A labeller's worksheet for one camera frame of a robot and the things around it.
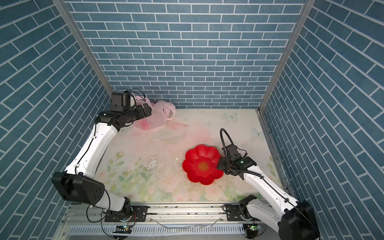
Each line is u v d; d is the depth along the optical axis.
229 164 0.61
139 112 0.70
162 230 0.77
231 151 0.64
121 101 0.57
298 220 0.39
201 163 0.91
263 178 0.50
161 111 0.94
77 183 0.40
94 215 0.75
